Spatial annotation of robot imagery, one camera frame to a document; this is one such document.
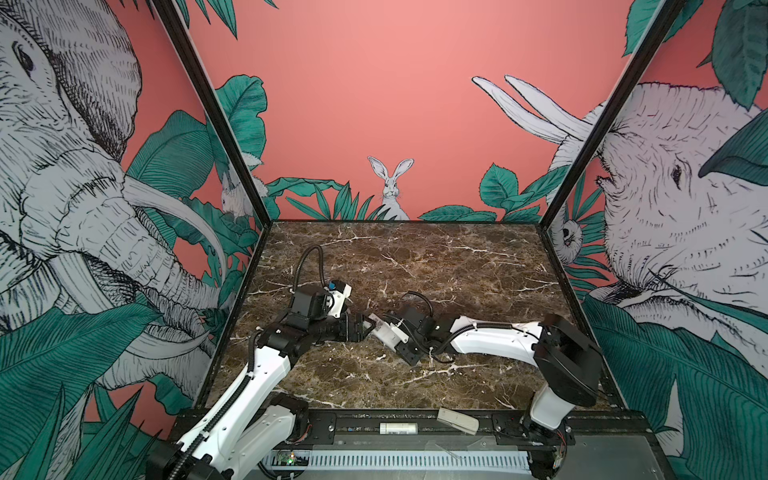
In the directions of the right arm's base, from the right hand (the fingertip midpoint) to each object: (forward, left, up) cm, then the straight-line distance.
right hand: (399, 346), depth 84 cm
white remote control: (+4, +4, +1) cm, 6 cm away
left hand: (+2, +10, +12) cm, 16 cm away
